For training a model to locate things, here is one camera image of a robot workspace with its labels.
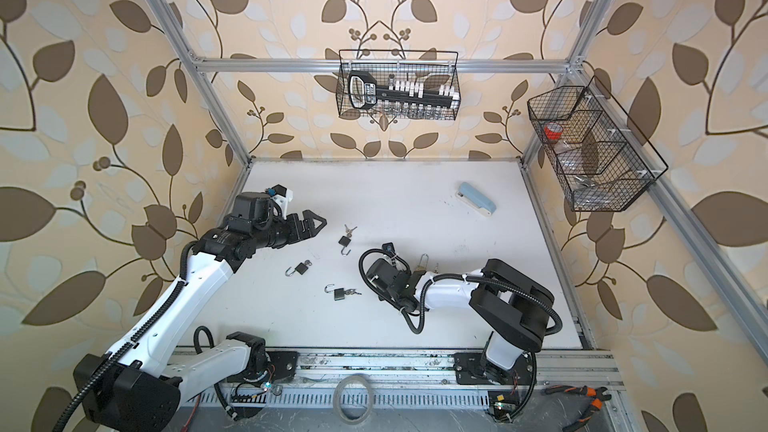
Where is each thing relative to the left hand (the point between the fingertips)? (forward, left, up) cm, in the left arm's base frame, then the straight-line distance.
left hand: (315, 223), depth 76 cm
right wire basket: (+20, -77, +7) cm, 80 cm away
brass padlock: (-2, -29, -22) cm, 36 cm away
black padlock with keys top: (+8, -4, -22) cm, 24 cm away
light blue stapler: (+24, -47, -17) cm, 56 cm away
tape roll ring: (-37, -9, -17) cm, 42 cm away
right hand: (-6, -18, -21) cm, 29 cm away
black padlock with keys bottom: (-10, -5, -22) cm, 24 cm away
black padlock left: (-3, +9, -22) cm, 24 cm away
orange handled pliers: (-33, -69, -20) cm, 79 cm away
